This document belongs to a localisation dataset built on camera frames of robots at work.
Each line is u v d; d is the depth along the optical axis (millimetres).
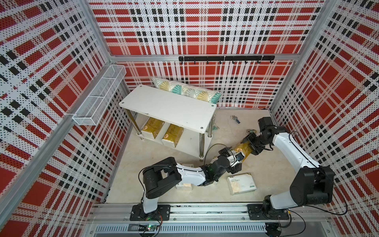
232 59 921
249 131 1051
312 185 420
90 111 702
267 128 633
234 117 1135
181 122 690
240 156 675
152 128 915
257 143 719
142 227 719
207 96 780
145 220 715
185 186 783
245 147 776
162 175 514
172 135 890
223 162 622
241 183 784
